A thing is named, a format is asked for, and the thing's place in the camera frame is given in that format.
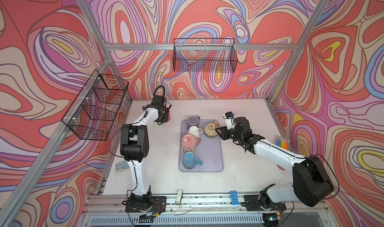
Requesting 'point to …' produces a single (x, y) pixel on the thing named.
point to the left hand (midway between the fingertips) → (163, 116)
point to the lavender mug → (192, 120)
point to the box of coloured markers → (281, 142)
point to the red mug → (167, 110)
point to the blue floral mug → (189, 161)
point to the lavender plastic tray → (208, 150)
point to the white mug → (195, 130)
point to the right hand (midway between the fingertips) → (218, 132)
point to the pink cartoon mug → (189, 142)
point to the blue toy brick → (234, 198)
